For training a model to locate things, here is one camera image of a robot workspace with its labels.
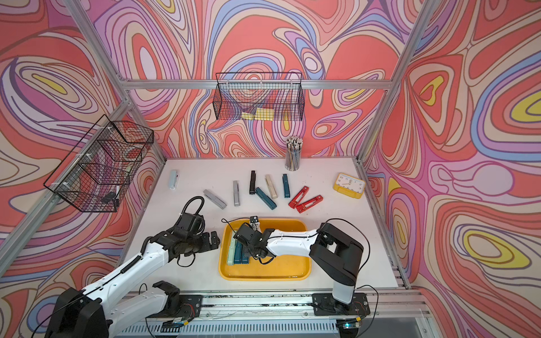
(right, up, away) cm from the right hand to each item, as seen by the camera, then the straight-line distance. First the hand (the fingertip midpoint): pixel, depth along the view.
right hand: (253, 251), depth 87 cm
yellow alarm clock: (+47, +27, +18) cm, 57 cm away
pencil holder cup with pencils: (+18, +42, +21) cm, 51 cm away
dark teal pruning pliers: (-6, +1, -3) cm, 7 cm away
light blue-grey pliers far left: (-44, +30, +21) cm, 57 cm away
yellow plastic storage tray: (+11, -5, -5) cm, 13 cm away
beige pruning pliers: (+8, +24, +16) cm, 30 cm away
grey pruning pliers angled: (-20, +21, +12) cm, 31 cm away
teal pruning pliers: (+15, +27, +18) cm, 36 cm away
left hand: (-16, +4, -3) cm, 17 cm away
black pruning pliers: (-2, +24, +17) cm, 30 cm away
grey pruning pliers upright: (-10, +23, +16) cm, 30 cm away
